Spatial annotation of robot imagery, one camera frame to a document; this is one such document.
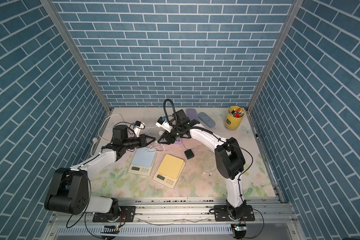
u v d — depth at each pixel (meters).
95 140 1.04
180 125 0.71
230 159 0.51
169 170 0.87
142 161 0.90
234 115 1.02
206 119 1.12
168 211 0.76
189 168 0.89
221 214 0.74
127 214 0.73
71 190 0.90
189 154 0.94
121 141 0.69
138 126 0.79
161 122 0.76
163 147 0.96
